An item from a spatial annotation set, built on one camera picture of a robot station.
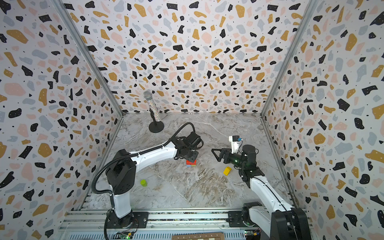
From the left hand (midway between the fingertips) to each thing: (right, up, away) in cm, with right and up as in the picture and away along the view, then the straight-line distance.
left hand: (193, 153), depth 88 cm
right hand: (+12, +4, -8) cm, 15 cm away
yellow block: (+20, -11, +2) cm, 23 cm away
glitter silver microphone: (-27, +34, 0) cm, 43 cm away
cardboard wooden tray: (+11, -34, -20) cm, 41 cm away
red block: (-2, -7, +5) cm, 9 cm away
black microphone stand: (-30, +16, +25) cm, 42 cm away
